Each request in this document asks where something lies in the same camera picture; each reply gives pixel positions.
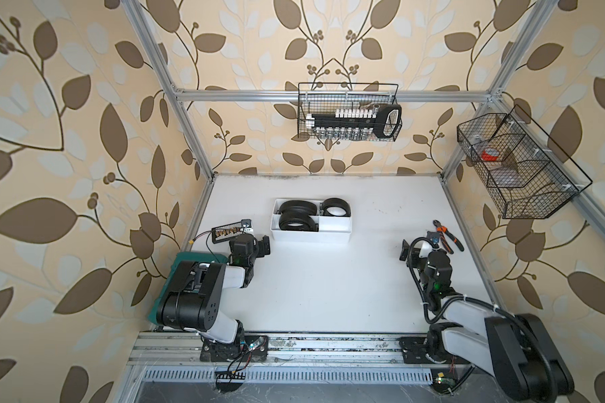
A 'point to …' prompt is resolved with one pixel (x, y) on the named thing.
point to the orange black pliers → (444, 230)
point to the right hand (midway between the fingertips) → (419, 243)
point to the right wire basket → (525, 173)
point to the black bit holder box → (224, 231)
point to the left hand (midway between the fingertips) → (248, 235)
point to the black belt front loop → (307, 222)
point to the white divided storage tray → (331, 229)
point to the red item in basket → (488, 157)
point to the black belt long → (297, 209)
